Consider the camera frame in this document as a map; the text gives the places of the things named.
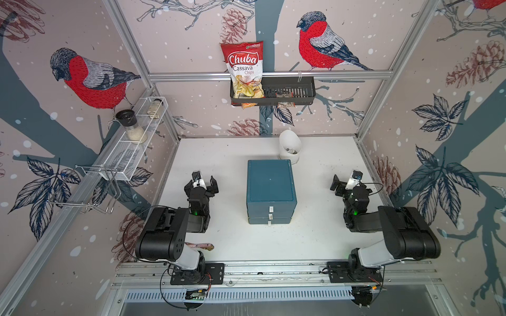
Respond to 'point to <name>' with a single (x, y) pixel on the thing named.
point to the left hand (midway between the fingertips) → (205, 174)
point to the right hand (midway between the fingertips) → (344, 175)
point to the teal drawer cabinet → (270, 192)
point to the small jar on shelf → (153, 110)
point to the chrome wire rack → (89, 189)
